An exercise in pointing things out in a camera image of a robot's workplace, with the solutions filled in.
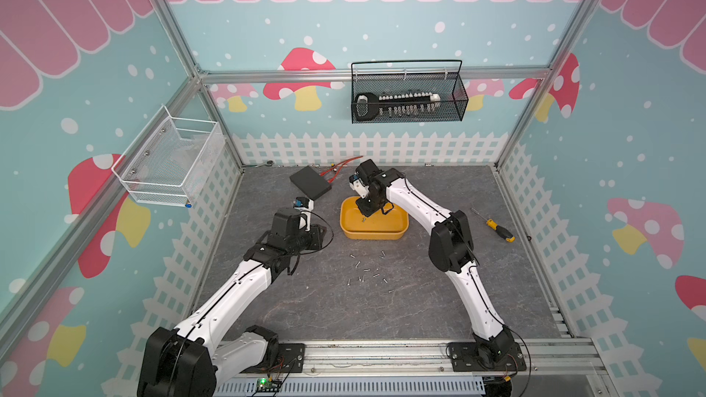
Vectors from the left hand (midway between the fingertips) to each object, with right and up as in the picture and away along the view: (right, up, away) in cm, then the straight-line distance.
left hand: (322, 233), depth 83 cm
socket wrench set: (+14, +41, +7) cm, 44 cm away
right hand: (+14, +7, +16) cm, 22 cm away
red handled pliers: (+1, +23, +36) cm, 43 cm away
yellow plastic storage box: (+10, +1, +14) cm, 17 cm away
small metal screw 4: (+8, -16, +4) cm, 19 cm away
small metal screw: (+9, -9, +11) cm, 17 cm away
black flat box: (-10, +17, +32) cm, 38 cm away
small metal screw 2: (+19, -9, +11) cm, 24 cm away
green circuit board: (-14, -39, -10) cm, 43 cm away
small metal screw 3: (+17, -15, +6) cm, 23 cm away
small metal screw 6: (+19, -16, +6) cm, 26 cm away
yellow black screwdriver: (+63, -2, +15) cm, 65 cm away
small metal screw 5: (+13, -14, +8) cm, 21 cm away
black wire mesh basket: (+20, +48, +12) cm, 53 cm away
